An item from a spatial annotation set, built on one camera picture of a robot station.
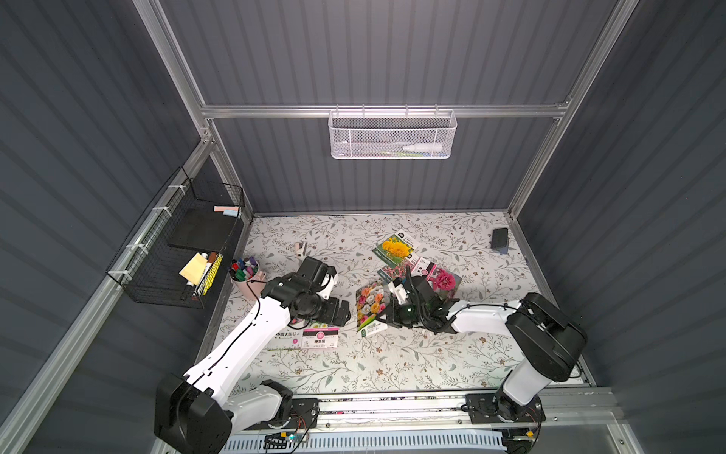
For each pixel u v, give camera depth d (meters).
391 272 1.02
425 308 0.70
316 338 0.87
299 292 0.55
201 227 0.77
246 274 0.89
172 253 0.73
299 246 1.08
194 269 0.69
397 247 1.09
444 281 0.99
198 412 0.38
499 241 1.08
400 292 0.82
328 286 0.67
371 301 0.91
